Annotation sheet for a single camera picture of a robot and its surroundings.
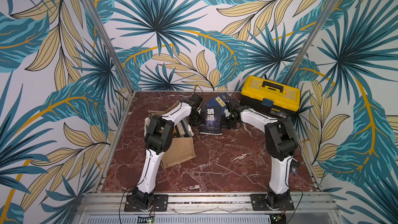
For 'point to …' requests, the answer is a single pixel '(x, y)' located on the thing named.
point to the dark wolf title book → (213, 117)
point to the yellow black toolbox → (274, 97)
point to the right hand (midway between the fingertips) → (220, 125)
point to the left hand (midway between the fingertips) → (205, 125)
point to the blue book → (220, 100)
